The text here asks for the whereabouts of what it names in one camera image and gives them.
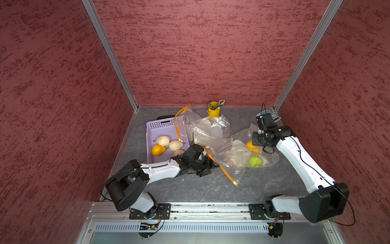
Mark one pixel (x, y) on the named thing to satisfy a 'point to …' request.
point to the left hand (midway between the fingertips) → (216, 171)
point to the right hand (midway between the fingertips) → (258, 142)
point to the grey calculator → (275, 117)
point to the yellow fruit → (250, 145)
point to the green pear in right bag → (255, 161)
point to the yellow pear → (157, 150)
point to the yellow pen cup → (211, 112)
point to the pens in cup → (220, 103)
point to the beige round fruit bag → (174, 145)
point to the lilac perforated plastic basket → (164, 127)
